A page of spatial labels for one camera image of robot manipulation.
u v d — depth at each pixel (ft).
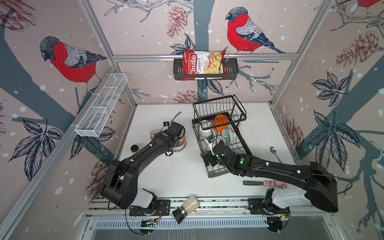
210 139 2.24
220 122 2.55
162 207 2.40
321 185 1.34
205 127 2.50
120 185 1.37
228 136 2.96
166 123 2.56
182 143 2.95
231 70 3.11
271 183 2.59
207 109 2.91
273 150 3.06
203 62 2.87
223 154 1.87
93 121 2.34
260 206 2.37
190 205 2.29
